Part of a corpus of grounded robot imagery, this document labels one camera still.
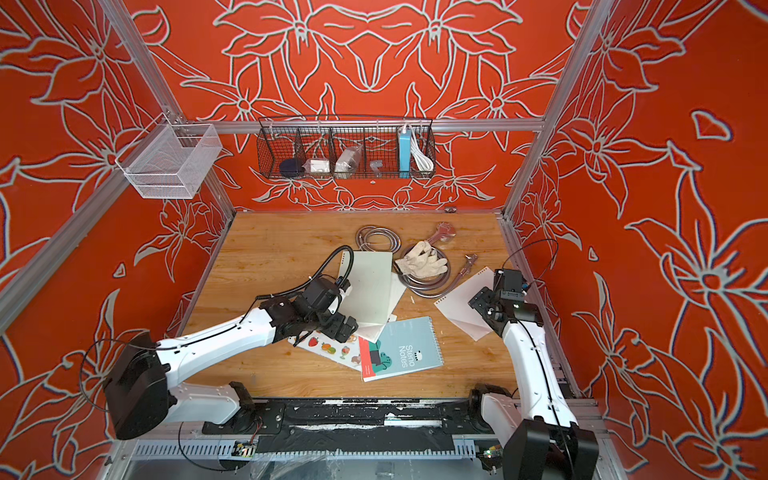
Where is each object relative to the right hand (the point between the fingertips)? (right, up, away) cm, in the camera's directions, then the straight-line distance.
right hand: (479, 304), depth 81 cm
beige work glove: (-13, +10, +19) cm, 26 cm away
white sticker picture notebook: (-37, -15, +2) cm, 40 cm away
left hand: (-38, -3, +1) cm, 38 cm away
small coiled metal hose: (-34, +21, +30) cm, 50 cm away
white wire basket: (-93, +42, +10) cm, 103 cm away
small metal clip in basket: (-29, +43, +16) cm, 55 cm away
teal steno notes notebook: (-22, -13, +2) cm, 25 cm away
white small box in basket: (-46, +40, +5) cm, 61 cm away
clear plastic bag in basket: (-38, +43, +10) cm, 58 cm away
